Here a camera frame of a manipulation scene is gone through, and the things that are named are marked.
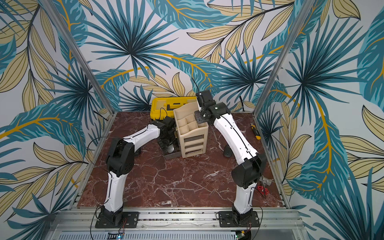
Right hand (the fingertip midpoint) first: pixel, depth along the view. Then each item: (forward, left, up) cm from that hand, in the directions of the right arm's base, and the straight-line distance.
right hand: (203, 114), depth 82 cm
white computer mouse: (-7, +20, -24) cm, 32 cm away
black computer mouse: (-9, -17, -26) cm, 32 cm away
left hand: (-5, +19, -25) cm, 32 cm away
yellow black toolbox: (+19, +27, -12) cm, 35 cm away
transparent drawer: (-11, +16, -21) cm, 29 cm away
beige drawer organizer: (-11, +6, -5) cm, 13 cm away
